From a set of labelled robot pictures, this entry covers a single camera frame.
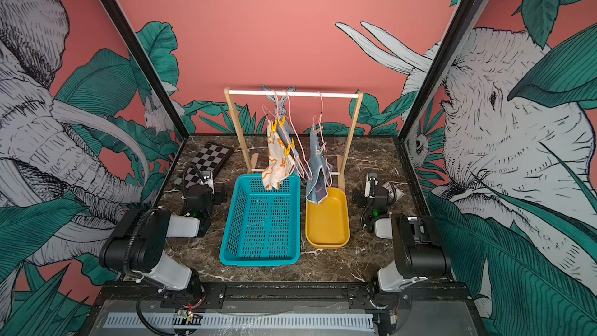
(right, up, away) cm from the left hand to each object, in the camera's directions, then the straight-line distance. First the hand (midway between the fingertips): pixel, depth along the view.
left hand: (211, 180), depth 94 cm
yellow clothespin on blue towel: (+30, +23, -4) cm, 38 cm away
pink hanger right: (+45, +16, -2) cm, 48 cm away
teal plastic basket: (+22, -18, -4) cm, 29 cm away
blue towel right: (+43, +5, -16) cm, 46 cm away
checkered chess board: (-6, +9, +13) cm, 17 cm away
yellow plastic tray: (+48, -16, -5) cm, 51 cm away
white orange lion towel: (+29, +7, 0) cm, 29 cm away
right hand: (+65, -1, +1) cm, 65 cm away
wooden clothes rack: (+14, +8, +10) cm, 19 cm away
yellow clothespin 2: (+33, +12, -12) cm, 37 cm away
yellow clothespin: (+27, +21, -5) cm, 35 cm away
